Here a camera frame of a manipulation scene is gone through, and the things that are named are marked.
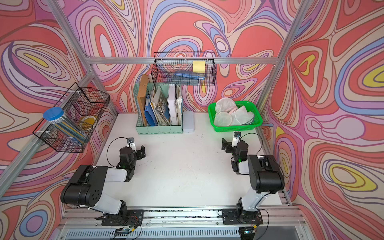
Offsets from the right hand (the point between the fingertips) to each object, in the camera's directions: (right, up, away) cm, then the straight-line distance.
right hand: (230, 141), depth 96 cm
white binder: (-38, +23, -1) cm, 45 cm away
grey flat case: (-28, +13, +18) cm, 36 cm away
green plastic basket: (+19, +25, +15) cm, 34 cm away
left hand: (-61, -2, -3) cm, 61 cm away
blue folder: (-52, +18, -3) cm, 55 cm away
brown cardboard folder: (-54, +29, -10) cm, 62 cm away
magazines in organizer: (-46, +23, -1) cm, 51 cm away
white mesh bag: (-2, +15, +15) cm, 22 cm away
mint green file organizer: (-62, +7, +9) cm, 63 cm away
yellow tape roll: (-75, +12, -26) cm, 81 cm away
